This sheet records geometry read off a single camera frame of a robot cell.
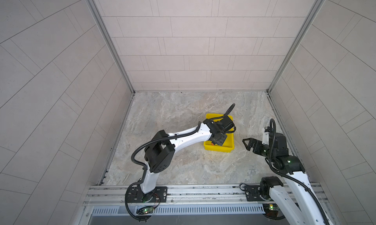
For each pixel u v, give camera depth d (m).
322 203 0.69
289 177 0.49
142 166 0.49
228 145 0.85
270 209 0.68
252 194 0.71
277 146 0.56
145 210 0.65
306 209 0.43
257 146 0.68
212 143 0.79
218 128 0.59
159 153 0.46
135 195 0.69
